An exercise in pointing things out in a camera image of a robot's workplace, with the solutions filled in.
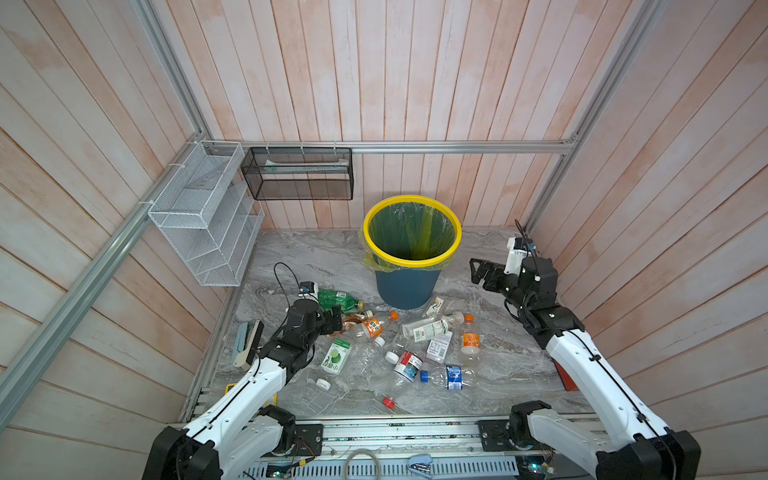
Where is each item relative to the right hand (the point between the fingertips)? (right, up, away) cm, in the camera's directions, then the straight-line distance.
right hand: (484, 263), depth 78 cm
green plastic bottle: (-44, -12, +18) cm, 49 cm away
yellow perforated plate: (-57, -36, +1) cm, 67 cm away
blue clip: (-18, -48, -8) cm, 52 cm away
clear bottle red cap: (-34, -38, +2) cm, 51 cm away
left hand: (-43, -15, +6) cm, 46 cm away
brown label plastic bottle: (-37, -18, +12) cm, 42 cm away
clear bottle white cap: (-34, -32, +7) cm, 48 cm away
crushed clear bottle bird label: (-11, -15, +12) cm, 22 cm away
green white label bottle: (-41, -27, +5) cm, 49 cm away
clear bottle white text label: (-11, -25, +7) cm, 28 cm away
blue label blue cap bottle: (-8, -31, +2) cm, 32 cm away
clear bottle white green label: (-15, -18, +3) cm, 24 cm away
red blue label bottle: (-21, -28, +1) cm, 35 cm away
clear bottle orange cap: (-2, -22, +8) cm, 23 cm away
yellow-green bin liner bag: (-17, +10, +18) cm, 27 cm away
